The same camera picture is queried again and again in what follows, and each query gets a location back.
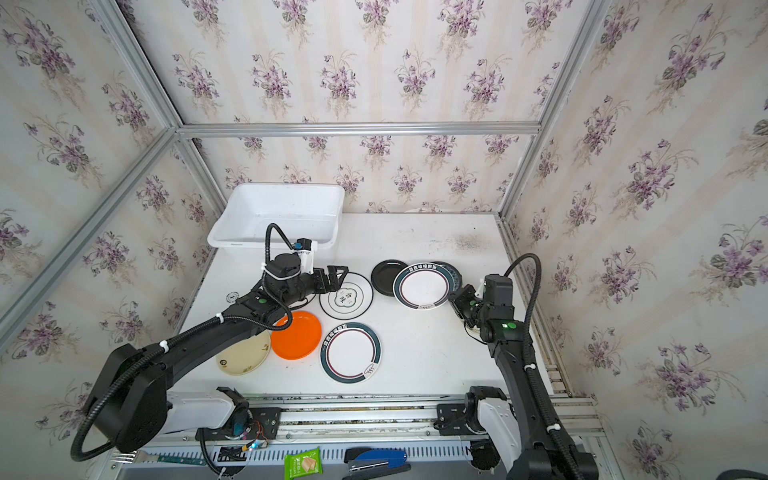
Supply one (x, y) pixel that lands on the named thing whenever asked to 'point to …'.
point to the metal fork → (133, 456)
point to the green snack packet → (303, 464)
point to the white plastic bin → (306, 211)
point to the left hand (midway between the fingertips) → (336, 265)
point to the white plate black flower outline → (351, 300)
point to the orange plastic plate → (300, 340)
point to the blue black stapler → (366, 462)
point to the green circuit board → (189, 460)
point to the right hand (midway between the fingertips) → (445, 294)
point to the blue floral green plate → (458, 279)
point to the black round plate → (383, 275)
